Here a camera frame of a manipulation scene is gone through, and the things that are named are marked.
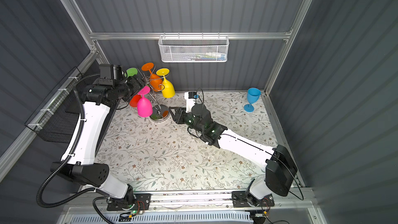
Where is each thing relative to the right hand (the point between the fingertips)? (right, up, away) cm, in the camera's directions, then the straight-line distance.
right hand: (171, 110), depth 70 cm
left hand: (-15, +12, +3) cm, 20 cm away
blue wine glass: (+47, +9, +29) cm, 55 cm away
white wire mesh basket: (+5, +49, +54) cm, 73 cm away
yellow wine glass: (-7, +11, +23) cm, 27 cm away
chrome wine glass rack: (-16, -2, +36) cm, 40 cm away
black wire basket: (-50, -4, -5) cm, 50 cm away
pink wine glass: (-16, +2, +11) cm, 20 cm away
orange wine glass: (-15, +18, +24) cm, 34 cm away
